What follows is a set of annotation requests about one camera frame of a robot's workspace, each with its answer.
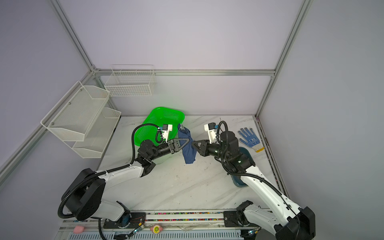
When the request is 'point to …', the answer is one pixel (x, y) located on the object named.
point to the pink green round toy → (156, 229)
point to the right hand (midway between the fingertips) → (191, 143)
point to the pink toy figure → (78, 229)
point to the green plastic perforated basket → (159, 116)
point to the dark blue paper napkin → (189, 153)
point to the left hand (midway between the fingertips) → (189, 141)
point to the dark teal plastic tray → (236, 179)
